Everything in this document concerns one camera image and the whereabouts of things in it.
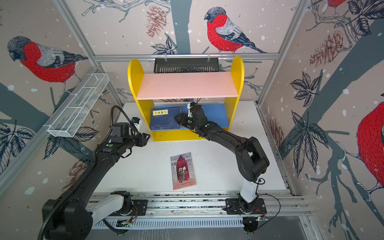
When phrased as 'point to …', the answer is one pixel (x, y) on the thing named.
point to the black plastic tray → (186, 65)
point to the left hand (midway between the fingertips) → (144, 134)
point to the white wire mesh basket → (73, 114)
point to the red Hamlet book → (182, 171)
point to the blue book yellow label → (164, 119)
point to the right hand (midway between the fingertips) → (175, 120)
